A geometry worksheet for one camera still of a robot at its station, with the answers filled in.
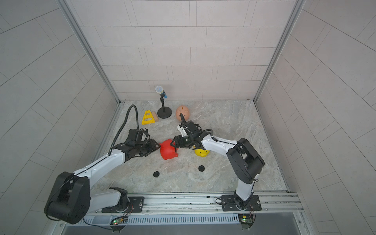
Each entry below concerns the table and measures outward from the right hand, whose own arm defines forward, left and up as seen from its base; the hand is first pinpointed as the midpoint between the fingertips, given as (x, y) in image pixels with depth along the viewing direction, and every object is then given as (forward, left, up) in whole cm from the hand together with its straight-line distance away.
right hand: (174, 144), depth 84 cm
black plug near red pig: (-13, +11, -7) cm, 19 cm away
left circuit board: (-34, +23, -2) cm, 41 cm away
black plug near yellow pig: (-12, -15, -8) cm, 21 cm away
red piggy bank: (-4, +4, 0) cm, 5 cm away
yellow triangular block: (+23, +23, -6) cm, 33 cm away
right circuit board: (-37, -34, -9) cm, 51 cm away
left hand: (+1, +8, -2) cm, 8 cm away
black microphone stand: (+31, +10, -5) cm, 33 cm away
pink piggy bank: (+25, -7, +2) cm, 25 cm away
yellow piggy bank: (-5, -16, -2) cm, 17 cm away
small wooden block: (+24, +15, -5) cm, 29 cm away
